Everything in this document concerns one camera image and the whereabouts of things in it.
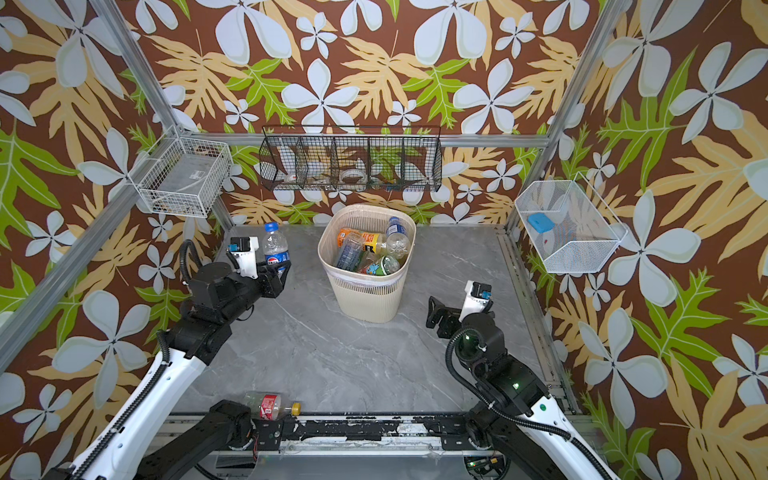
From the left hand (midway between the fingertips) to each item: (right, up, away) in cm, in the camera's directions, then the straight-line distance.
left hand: (279, 258), depth 71 cm
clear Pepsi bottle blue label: (0, +3, -3) cm, 4 cm away
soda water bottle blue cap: (+16, +2, +8) cm, 18 cm away
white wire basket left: (-34, +24, +15) cm, 45 cm away
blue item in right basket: (+72, +10, +16) cm, 74 cm away
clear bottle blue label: (+29, +4, +3) cm, 29 cm away
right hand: (+39, -10, 0) cm, 41 cm away
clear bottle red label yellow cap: (-3, -37, +3) cm, 37 cm away
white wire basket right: (+78, +9, +12) cm, 79 cm away
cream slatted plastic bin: (+20, +2, +14) cm, 24 cm away
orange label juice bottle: (+22, +5, +11) cm, 25 cm away
